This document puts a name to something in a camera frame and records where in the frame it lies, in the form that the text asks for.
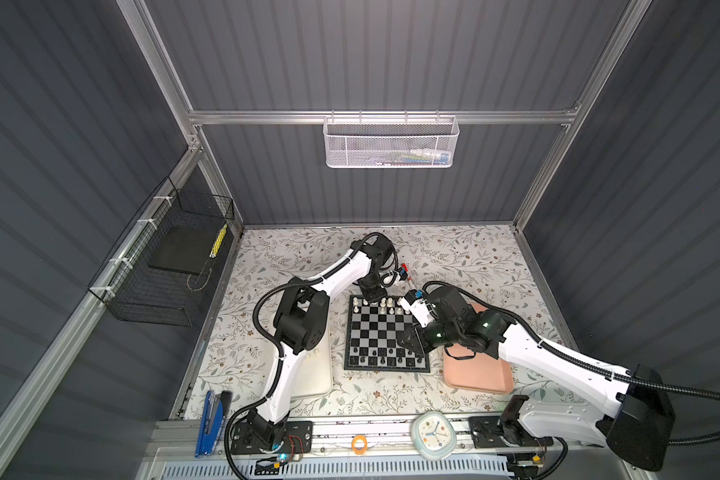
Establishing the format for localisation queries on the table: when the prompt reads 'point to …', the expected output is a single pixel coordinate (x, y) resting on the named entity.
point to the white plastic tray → (313, 370)
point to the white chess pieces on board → (382, 305)
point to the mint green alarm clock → (433, 435)
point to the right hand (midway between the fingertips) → (403, 343)
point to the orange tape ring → (356, 450)
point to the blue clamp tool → (216, 409)
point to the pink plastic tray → (484, 373)
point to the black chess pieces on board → (382, 361)
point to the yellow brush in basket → (220, 237)
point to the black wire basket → (157, 273)
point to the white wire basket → (391, 142)
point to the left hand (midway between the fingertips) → (373, 295)
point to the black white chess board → (373, 333)
